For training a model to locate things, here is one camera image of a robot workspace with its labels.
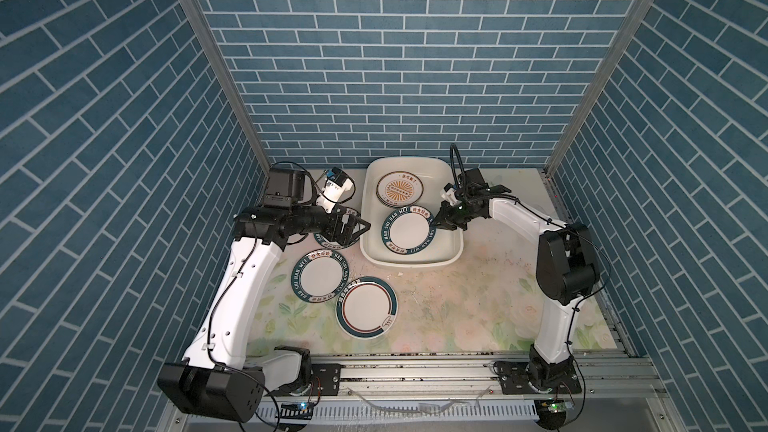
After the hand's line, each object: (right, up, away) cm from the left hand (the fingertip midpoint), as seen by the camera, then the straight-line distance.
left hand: (355, 216), depth 70 cm
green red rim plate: (+1, -27, +14) cm, 31 cm away
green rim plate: (-8, -8, +9) cm, 15 cm away
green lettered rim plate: (+13, -6, +23) cm, 27 cm away
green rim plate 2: (-14, -20, +22) cm, 33 cm away
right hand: (+20, -3, +22) cm, 30 cm away
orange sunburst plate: (+10, +8, +42) cm, 44 cm away
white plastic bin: (+24, +14, +46) cm, 53 cm away
